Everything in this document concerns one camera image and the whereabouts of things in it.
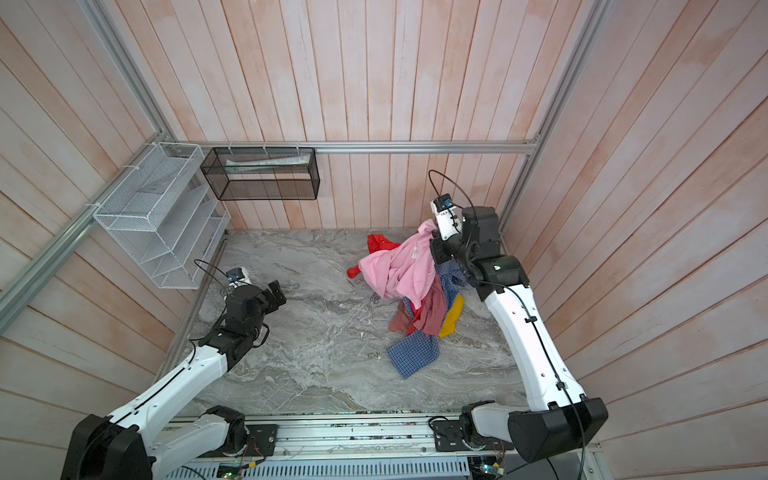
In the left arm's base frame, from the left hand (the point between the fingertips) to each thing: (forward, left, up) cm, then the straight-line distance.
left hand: (266, 292), depth 84 cm
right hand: (+6, -47, +19) cm, 51 cm away
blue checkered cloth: (-11, -45, -13) cm, 49 cm away
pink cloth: (+2, -40, +8) cm, 41 cm away
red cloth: (+14, -32, +6) cm, 35 cm away
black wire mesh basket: (+44, +9, +10) cm, 46 cm away
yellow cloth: (-4, -54, -12) cm, 56 cm away
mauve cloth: (-7, -47, -3) cm, 48 cm away
